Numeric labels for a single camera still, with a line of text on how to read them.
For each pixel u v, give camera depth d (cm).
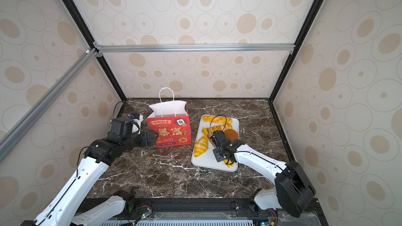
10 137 51
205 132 93
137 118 65
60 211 38
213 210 74
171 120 79
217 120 105
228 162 71
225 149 60
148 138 65
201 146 90
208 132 94
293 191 41
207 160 91
